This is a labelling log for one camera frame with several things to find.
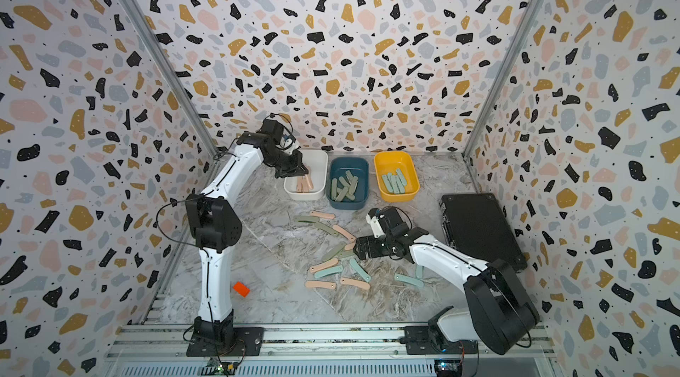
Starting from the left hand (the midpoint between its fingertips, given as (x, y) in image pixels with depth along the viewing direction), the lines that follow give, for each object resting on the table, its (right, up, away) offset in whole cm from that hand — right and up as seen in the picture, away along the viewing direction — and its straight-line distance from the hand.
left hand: (310, 170), depth 93 cm
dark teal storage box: (+12, -5, +17) cm, 22 cm away
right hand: (+19, -26, -7) cm, 33 cm away
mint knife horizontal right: (+33, -36, -8) cm, 50 cm away
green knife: (+14, -4, +18) cm, 24 cm away
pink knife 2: (-7, -5, +16) cm, 18 cm away
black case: (+58, -19, -1) cm, 61 cm away
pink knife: (-1, -4, +1) cm, 4 cm away
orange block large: (-20, -38, -11) cm, 44 cm away
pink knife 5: (+6, -32, -6) cm, 33 cm away
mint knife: (+33, -6, +16) cm, 37 cm away
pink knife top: (+3, -17, +7) cm, 19 cm away
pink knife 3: (+5, -37, -9) cm, 38 cm away
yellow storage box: (+36, +4, +24) cm, 43 cm away
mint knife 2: (+7, -34, -6) cm, 35 cm away
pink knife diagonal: (+12, -23, +2) cm, 26 cm away
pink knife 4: (+16, -37, -8) cm, 41 cm away
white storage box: (-1, +5, +23) cm, 23 cm away
